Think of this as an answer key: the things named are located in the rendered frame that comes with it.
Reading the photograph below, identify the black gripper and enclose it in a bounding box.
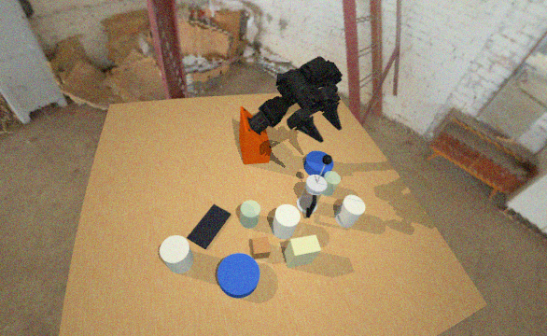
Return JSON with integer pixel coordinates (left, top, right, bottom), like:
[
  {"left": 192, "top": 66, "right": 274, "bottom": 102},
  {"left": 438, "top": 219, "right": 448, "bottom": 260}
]
[{"left": 287, "top": 83, "right": 342, "bottom": 143}]

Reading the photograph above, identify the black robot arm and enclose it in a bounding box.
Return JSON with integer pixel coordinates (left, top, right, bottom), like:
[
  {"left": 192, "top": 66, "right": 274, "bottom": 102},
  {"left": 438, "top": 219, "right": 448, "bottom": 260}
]
[{"left": 247, "top": 56, "right": 343, "bottom": 135}]

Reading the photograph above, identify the blue cylinder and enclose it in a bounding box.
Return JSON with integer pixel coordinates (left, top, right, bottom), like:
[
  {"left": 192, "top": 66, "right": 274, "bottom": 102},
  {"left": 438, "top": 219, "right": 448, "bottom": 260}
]
[
  {"left": 303, "top": 150, "right": 333, "bottom": 177},
  {"left": 217, "top": 253, "right": 260, "bottom": 298}
]

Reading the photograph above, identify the white cylinder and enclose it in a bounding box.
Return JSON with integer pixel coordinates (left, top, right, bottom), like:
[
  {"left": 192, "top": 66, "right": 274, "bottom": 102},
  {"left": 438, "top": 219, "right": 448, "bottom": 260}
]
[
  {"left": 160, "top": 235, "right": 194, "bottom": 273},
  {"left": 272, "top": 204, "right": 301, "bottom": 240},
  {"left": 335, "top": 195, "right": 365, "bottom": 228}
]

